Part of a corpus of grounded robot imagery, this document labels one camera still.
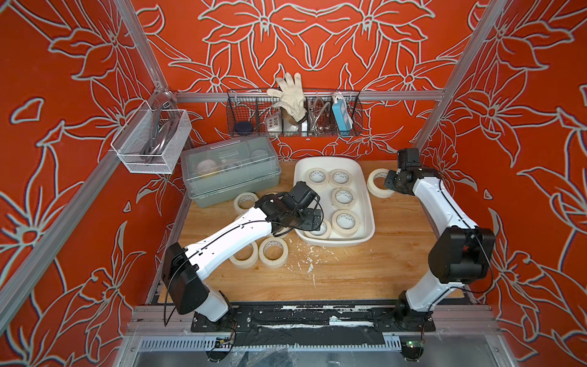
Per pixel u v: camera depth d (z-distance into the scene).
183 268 0.40
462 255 0.45
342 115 0.87
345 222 0.97
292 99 0.90
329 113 0.85
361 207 0.98
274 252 0.88
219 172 0.90
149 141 0.77
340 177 1.14
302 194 0.56
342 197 1.04
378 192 0.85
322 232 0.90
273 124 0.94
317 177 1.13
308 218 0.66
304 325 0.73
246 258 0.84
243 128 1.02
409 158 0.67
